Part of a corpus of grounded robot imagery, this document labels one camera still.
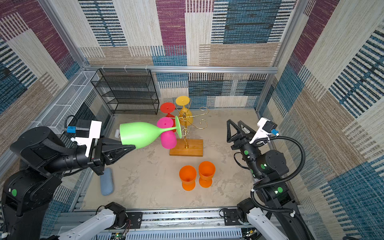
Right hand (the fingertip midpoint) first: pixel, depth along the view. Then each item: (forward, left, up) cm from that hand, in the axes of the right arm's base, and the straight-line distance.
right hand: (231, 124), depth 56 cm
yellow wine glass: (+15, +18, -11) cm, 26 cm away
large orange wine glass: (-4, +8, -33) cm, 34 cm away
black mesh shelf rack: (+56, +62, -26) cm, 87 cm away
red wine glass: (+19, +26, -9) cm, 33 cm away
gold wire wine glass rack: (+15, +17, -41) cm, 47 cm away
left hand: (-12, +30, +8) cm, 34 cm away
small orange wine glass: (-5, +18, -35) cm, 39 cm away
